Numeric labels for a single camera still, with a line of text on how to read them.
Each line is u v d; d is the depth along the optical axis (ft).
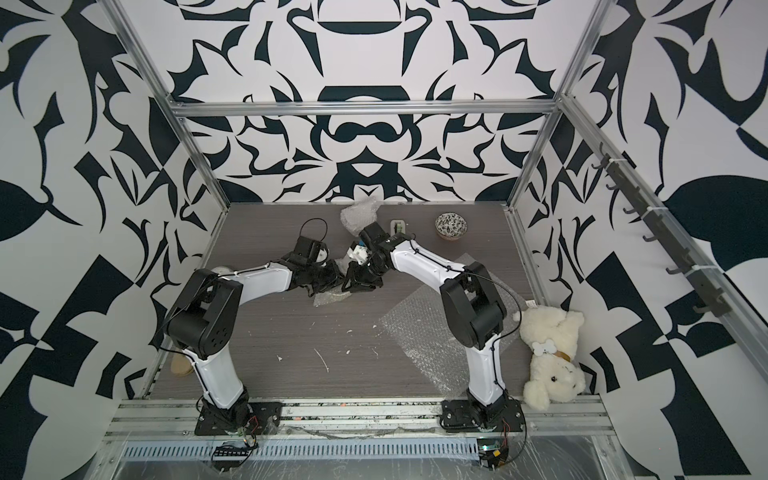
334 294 2.93
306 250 2.56
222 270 3.20
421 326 2.93
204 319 1.62
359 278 2.58
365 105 3.00
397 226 3.54
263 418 2.44
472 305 1.68
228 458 2.35
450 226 3.66
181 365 2.61
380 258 2.23
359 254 2.80
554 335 2.55
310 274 2.60
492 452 2.33
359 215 3.60
